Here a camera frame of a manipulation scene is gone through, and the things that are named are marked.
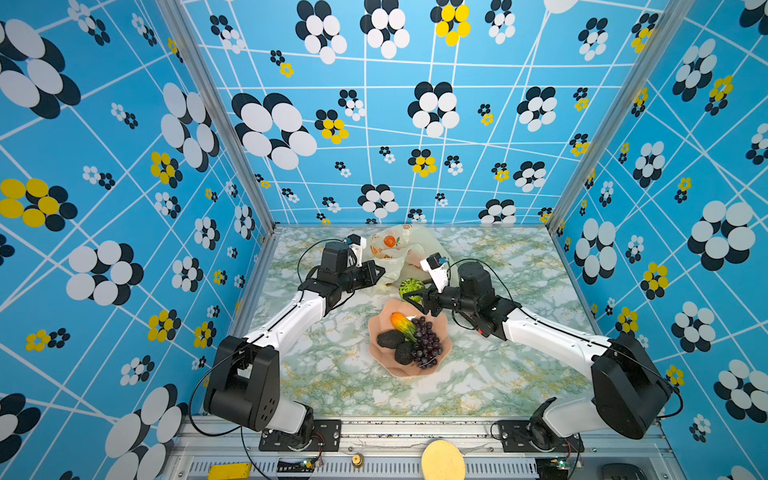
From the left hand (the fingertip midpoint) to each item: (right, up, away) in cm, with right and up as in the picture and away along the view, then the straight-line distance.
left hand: (387, 269), depth 84 cm
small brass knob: (-6, -43, -16) cm, 47 cm away
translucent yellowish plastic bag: (+4, +5, +14) cm, 15 cm away
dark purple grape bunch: (+11, -21, -4) cm, 24 cm away
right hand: (+7, -6, -4) cm, 10 cm away
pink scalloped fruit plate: (-1, -25, -1) cm, 25 cm away
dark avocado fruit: (+1, -20, +1) cm, 20 cm away
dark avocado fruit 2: (+5, -23, -3) cm, 24 cm away
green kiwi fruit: (+6, -4, -8) cm, 11 cm away
